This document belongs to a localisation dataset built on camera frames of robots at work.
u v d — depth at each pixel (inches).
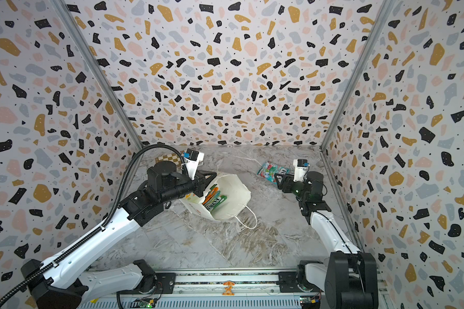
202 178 23.0
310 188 25.1
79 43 30.2
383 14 28.3
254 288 28.8
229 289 28.7
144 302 27.6
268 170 41.8
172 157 44.4
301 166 28.9
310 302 28.2
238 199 33.6
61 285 15.2
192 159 22.4
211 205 33.7
